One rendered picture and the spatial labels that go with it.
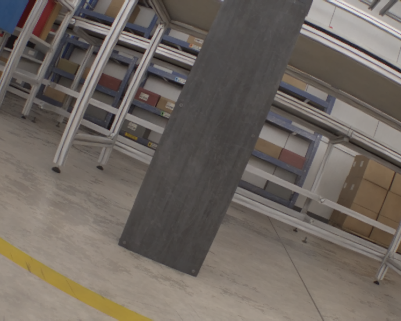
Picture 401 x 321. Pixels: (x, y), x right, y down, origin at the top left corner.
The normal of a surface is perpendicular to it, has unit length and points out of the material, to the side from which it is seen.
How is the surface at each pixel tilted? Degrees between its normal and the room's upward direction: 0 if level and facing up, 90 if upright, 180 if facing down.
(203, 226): 90
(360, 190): 90
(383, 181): 90
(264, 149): 90
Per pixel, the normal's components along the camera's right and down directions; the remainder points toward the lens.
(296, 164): -0.07, 0.00
